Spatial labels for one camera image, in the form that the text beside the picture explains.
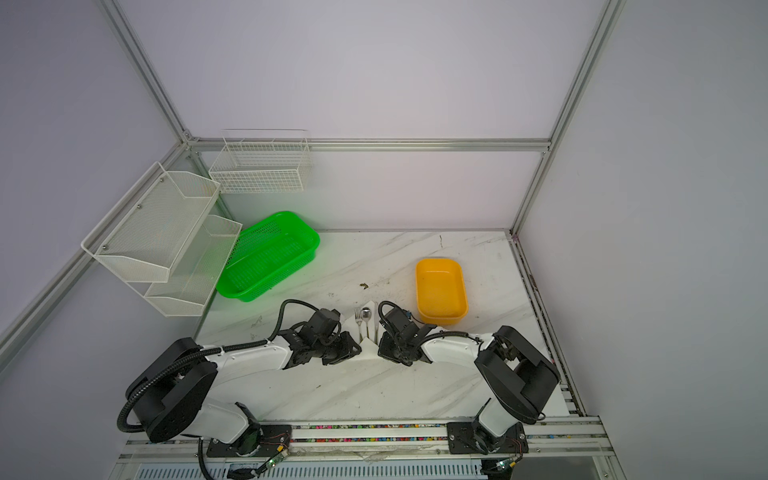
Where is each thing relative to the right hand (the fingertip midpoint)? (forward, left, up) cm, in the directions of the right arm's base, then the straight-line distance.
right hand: (378, 351), depth 87 cm
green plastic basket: (+39, +46, 0) cm, 61 cm away
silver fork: (+11, +7, -1) cm, 14 cm away
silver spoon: (+12, +5, 0) cm, 13 cm away
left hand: (-1, +6, +2) cm, 6 cm away
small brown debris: (+25, +6, -1) cm, 26 cm away
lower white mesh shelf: (+20, +59, +12) cm, 63 cm away
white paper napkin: (+8, +5, -1) cm, 10 cm away
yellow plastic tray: (+25, -21, -5) cm, 33 cm away
